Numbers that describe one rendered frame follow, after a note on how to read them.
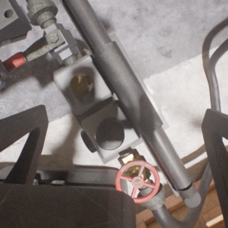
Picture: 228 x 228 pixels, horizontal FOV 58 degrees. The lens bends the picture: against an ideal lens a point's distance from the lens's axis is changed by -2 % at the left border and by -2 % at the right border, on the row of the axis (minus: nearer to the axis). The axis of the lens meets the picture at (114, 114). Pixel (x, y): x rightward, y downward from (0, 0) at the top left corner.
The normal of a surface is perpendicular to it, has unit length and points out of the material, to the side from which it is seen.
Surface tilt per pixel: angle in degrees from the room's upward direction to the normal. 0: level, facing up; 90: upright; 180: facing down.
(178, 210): 90
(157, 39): 0
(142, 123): 26
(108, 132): 0
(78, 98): 0
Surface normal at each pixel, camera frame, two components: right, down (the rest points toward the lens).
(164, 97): -0.03, 0.09
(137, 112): -0.40, 0.30
